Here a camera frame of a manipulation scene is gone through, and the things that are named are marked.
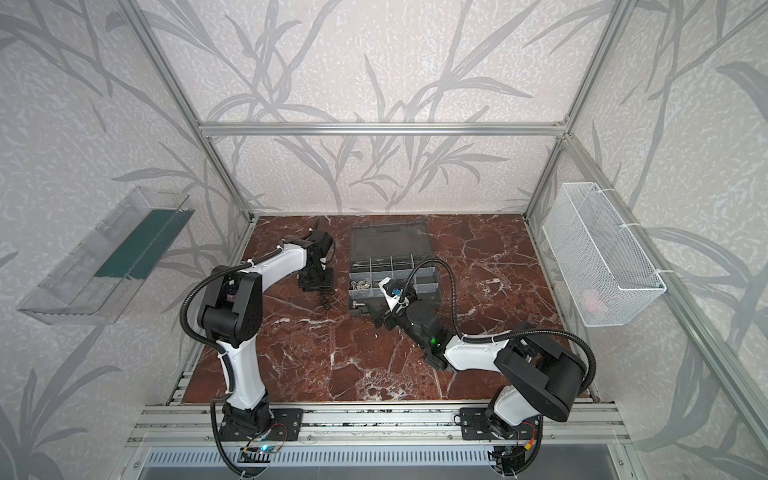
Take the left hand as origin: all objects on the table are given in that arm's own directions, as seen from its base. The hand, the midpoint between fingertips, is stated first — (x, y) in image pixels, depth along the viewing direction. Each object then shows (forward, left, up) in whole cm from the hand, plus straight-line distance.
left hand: (328, 278), depth 98 cm
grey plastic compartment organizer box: (+16, -20, -6) cm, 26 cm away
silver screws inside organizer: (-2, -11, 0) cm, 12 cm away
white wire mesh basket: (-18, -68, +33) cm, 77 cm away
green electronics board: (-47, +11, -5) cm, 49 cm away
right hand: (-9, -19, +13) cm, 25 cm away
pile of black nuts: (-6, +1, -3) cm, 6 cm away
